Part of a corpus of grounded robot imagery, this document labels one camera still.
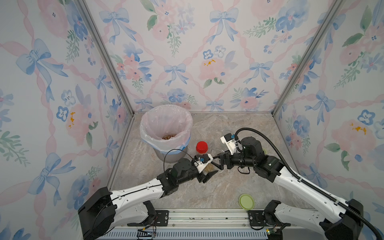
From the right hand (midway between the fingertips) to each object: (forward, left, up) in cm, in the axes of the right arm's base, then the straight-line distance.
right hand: (214, 157), depth 70 cm
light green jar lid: (+17, -36, -23) cm, 46 cm away
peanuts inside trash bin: (+21, +27, -13) cm, 37 cm away
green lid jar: (-4, +2, -4) cm, 6 cm away
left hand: (-1, 0, -4) cm, 4 cm away
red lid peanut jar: (+13, +5, -11) cm, 18 cm away
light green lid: (-14, -18, -22) cm, 32 cm away
